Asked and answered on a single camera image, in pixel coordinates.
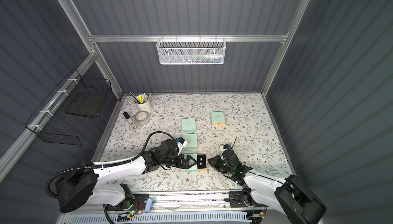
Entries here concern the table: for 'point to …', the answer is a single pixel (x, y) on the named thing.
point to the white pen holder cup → (143, 103)
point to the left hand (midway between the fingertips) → (192, 165)
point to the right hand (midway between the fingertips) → (209, 160)
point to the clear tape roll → (142, 122)
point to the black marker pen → (130, 120)
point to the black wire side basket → (69, 115)
